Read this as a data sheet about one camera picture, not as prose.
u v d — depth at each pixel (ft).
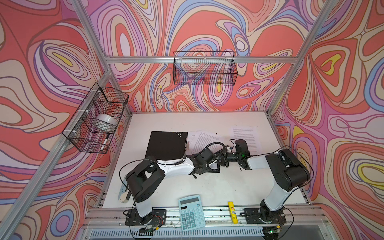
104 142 2.37
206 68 3.17
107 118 2.43
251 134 3.52
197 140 3.36
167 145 3.32
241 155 2.50
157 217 2.40
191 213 2.41
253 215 2.40
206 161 2.29
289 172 1.59
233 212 2.41
